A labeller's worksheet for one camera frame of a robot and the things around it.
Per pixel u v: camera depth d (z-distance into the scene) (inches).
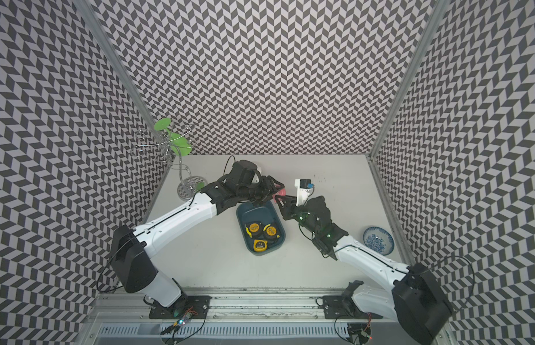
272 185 27.1
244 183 23.7
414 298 16.1
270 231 34.7
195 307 27.9
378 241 34.1
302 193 26.8
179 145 35.1
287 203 27.7
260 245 33.3
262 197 26.8
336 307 27.2
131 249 16.7
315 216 22.4
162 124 34.4
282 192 29.0
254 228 34.9
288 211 26.2
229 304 29.2
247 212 36.9
